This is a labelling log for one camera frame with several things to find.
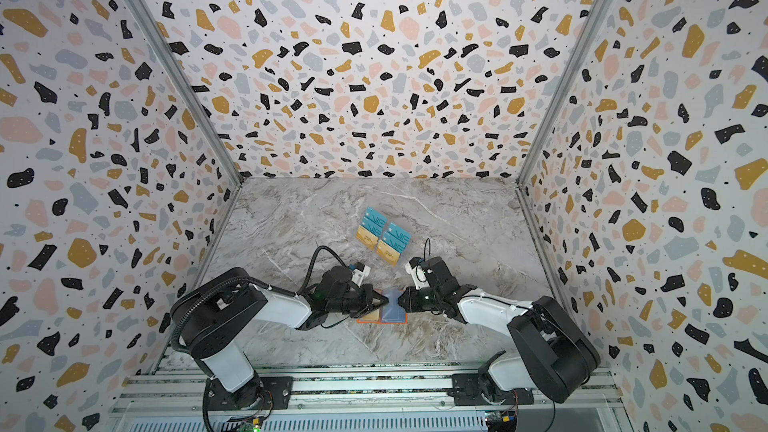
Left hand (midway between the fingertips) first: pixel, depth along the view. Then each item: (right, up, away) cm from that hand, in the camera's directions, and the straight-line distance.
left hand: (395, 299), depth 83 cm
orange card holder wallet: (-1, -4, +2) cm, 5 cm away
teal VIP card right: (0, +16, +11) cm, 19 cm away
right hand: (0, 0, +2) cm, 2 cm away
